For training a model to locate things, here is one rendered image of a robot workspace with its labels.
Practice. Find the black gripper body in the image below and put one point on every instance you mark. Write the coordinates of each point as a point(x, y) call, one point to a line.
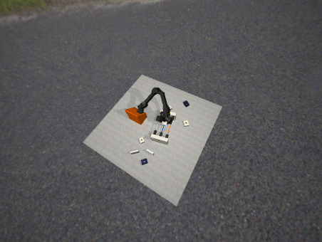
point(158, 119)

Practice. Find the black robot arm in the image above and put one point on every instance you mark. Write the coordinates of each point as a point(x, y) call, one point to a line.
point(165, 114)

